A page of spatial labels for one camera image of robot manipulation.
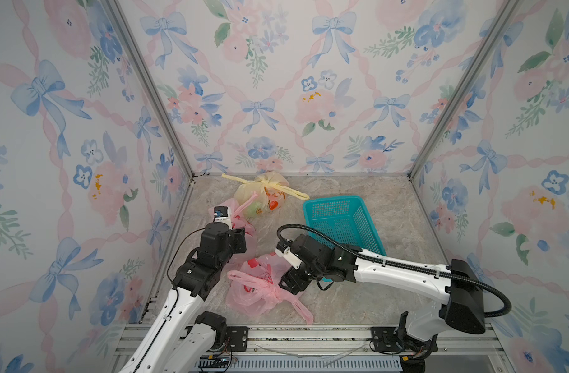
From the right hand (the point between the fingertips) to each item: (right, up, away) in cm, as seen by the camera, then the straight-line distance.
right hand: (287, 276), depth 74 cm
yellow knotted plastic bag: (-11, +27, +25) cm, 38 cm away
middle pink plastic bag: (-20, +19, +16) cm, 32 cm away
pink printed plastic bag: (-11, -5, +2) cm, 12 cm away
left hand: (-15, +15, +2) cm, 22 cm away
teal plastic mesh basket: (+26, +16, +30) cm, 43 cm away
